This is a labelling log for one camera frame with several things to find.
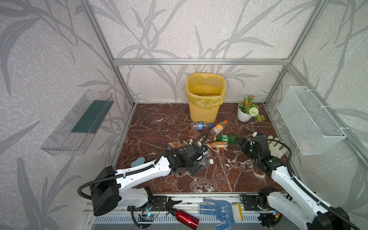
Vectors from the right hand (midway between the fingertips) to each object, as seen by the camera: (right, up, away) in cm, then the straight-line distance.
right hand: (238, 138), depth 84 cm
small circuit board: (-51, -38, -12) cm, 65 cm away
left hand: (-25, -10, -6) cm, 27 cm away
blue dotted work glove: (-12, -34, -13) cm, 38 cm away
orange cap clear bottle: (-11, +3, +17) cm, 20 cm away
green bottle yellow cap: (-3, -2, +10) cm, 10 cm away
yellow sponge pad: (-5, -36, -14) cm, 39 cm away
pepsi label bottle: (-22, -3, -16) cm, 27 cm away
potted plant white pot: (+11, +18, +15) cm, 26 cm away
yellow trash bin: (-18, +30, +24) cm, 42 cm away
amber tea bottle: (-11, -5, +6) cm, 14 cm away
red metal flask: (-31, -35, -19) cm, 50 cm away
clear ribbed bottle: (-20, -15, -1) cm, 25 cm away
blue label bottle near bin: (-22, +7, +16) cm, 28 cm away
